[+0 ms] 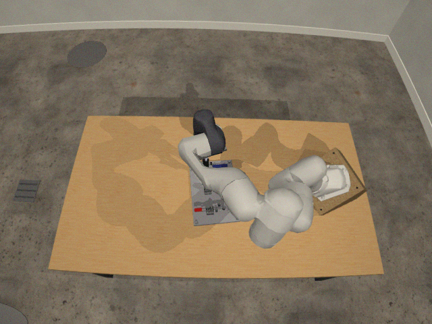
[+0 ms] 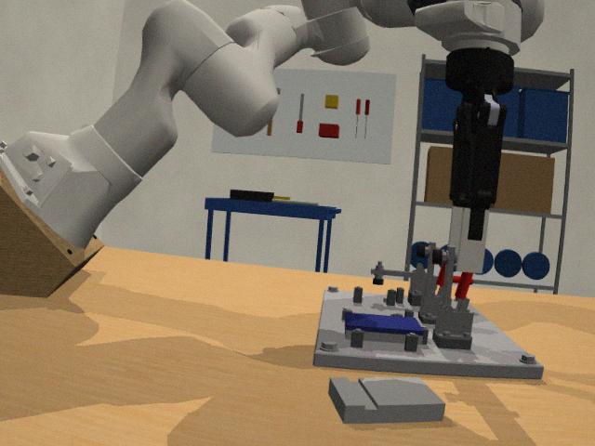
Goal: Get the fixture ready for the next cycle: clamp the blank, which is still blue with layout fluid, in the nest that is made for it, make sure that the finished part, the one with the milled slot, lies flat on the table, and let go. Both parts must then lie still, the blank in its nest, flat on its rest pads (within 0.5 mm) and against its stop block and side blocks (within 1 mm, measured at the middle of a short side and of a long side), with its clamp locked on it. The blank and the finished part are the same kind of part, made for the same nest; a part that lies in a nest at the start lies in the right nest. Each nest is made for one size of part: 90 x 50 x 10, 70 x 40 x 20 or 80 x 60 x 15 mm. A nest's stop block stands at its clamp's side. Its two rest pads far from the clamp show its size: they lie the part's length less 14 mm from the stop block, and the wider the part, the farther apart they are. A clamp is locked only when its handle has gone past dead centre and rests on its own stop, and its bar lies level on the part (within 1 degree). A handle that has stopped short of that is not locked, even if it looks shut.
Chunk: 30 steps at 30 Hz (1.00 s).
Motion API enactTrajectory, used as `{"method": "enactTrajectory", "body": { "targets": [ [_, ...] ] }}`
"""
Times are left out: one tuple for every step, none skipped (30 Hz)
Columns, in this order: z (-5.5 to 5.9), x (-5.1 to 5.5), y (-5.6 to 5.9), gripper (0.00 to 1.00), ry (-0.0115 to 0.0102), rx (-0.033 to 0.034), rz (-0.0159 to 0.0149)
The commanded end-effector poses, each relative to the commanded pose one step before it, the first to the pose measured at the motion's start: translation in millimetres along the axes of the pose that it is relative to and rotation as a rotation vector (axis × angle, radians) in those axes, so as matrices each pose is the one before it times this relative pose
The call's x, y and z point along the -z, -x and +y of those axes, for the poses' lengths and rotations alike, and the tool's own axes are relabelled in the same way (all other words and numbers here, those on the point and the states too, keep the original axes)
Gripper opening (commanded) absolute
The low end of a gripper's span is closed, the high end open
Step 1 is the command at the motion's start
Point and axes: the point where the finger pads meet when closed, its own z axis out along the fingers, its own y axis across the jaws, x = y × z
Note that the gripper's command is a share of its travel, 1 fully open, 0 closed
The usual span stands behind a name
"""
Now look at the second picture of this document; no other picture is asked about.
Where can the blue rectangular plate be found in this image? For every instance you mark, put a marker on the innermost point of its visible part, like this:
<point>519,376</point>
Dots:
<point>382,328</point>

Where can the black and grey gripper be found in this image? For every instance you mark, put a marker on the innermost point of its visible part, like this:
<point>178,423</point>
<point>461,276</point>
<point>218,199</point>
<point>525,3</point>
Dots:
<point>479,74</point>

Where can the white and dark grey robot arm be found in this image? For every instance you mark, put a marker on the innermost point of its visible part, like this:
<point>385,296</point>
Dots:
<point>83,178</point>

